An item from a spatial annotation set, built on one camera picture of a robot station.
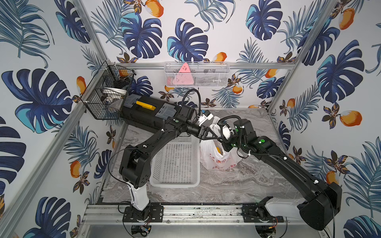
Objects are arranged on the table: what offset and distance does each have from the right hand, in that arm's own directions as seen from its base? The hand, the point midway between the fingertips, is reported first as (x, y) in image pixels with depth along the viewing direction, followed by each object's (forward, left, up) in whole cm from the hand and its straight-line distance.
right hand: (219, 136), depth 78 cm
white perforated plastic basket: (-7, +23, -21) cm, 32 cm away
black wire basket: (+17, +60, +16) cm, 64 cm away
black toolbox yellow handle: (+20, +41, -4) cm, 46 cm away
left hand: (-2, +3, +4) cm, 5 cm away
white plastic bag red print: (-9, +3, -4) cm, 11 cm away
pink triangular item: (+35, +20, +14) cm, 42 cm away
